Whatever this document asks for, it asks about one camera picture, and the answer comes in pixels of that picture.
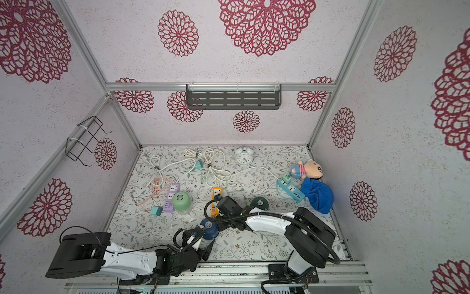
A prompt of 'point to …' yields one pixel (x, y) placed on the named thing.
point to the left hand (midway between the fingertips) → (206, 235)
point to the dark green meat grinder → (261, 203)
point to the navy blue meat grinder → (212, 228)
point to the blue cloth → (319, 193)
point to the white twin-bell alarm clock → (243, 155)
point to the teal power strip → (292, 190)
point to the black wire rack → (74, 148)
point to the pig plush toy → (311, 169)
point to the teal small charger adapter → (156, 211)
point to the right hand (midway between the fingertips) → (215, 220)
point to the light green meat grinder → (182, 202)
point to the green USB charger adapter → (286, 178)
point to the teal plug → (199, 165)
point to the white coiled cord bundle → (213, 159)
